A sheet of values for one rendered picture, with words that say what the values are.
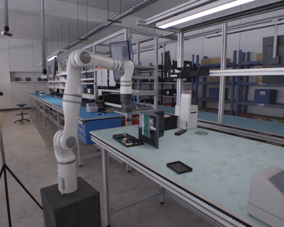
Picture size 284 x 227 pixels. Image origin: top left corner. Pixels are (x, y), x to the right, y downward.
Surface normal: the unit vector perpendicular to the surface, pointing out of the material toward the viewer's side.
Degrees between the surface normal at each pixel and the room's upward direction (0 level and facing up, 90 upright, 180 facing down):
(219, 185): 0
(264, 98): 90
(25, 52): 90
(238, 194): 0
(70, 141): 87
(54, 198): 0
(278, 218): 90
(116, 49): 101
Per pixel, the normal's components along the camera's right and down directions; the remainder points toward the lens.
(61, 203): 0.00, -0.99
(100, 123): 0.57, 0.13
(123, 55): -0.50, 0.32
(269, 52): -0.79, 0.22
